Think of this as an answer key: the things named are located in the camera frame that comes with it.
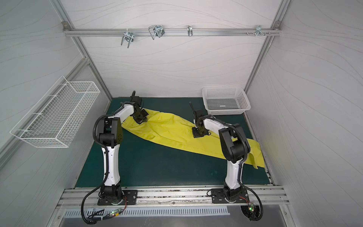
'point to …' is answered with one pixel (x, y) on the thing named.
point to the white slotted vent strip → (96, 213)
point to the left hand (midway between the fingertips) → (148, 118)
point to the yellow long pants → (180, 132)
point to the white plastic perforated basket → (225, 100)
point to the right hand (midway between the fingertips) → (197, 134)
